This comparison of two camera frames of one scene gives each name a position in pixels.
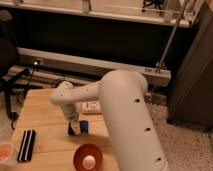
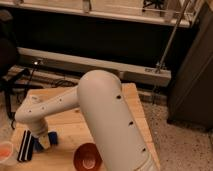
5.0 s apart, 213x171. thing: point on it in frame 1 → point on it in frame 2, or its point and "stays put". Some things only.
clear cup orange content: x=6 y=150 stays put
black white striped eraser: x=27 y=146 stays put
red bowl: x=88 y=157 stays put
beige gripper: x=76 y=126 → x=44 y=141
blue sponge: x=84 y=127 → x=37 y=145
